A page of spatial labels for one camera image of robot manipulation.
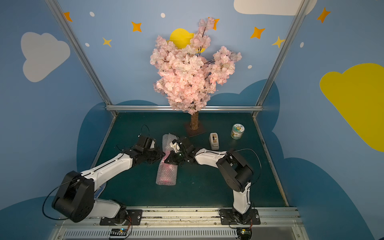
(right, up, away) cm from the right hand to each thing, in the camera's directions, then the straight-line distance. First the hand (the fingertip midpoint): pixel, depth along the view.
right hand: (166, 160), depth 86 cm
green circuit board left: (-22, -33, -13) cm, 42 cm away
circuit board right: (+42, -34, -13) cm, 56 cm away
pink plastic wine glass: (+1, -7, -4) cm, 8 cm away
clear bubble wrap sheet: (-1, +11, +7) cm, 13 cm away
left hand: (0, +4, +2) cm, 5 cm away
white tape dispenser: (+30, +10, +15) cm, 35 cm away
